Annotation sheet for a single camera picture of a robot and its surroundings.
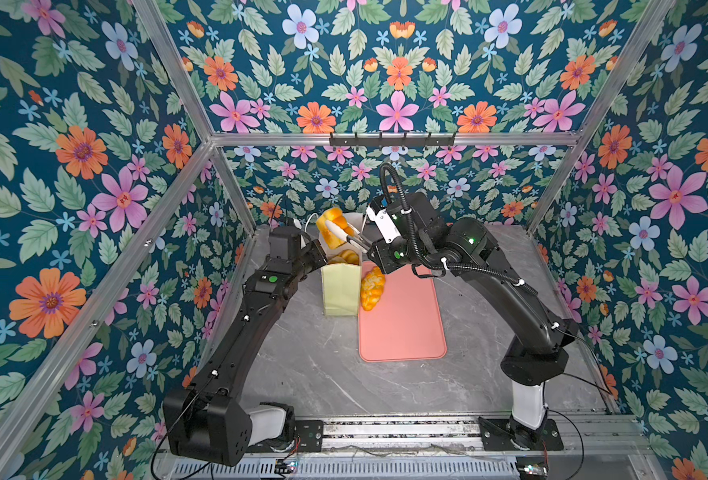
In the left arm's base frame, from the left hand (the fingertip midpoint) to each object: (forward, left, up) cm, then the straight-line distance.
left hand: (327, 238), depth 76 cm
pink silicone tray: (-10, -21, -31) cm, 39 cm away
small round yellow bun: (+9, -3, -19) cm, 21 cm away
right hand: (-10, -11, +7) cm, 17 cm away
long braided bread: (+1, -11, -27) cm, 29 cm away
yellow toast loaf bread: (-2, -2, +3) cm, 4 cm away
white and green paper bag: (-7, -3, -8) cm, 11 cm away
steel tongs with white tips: (-4, -6, +5) cm, 9 cm away
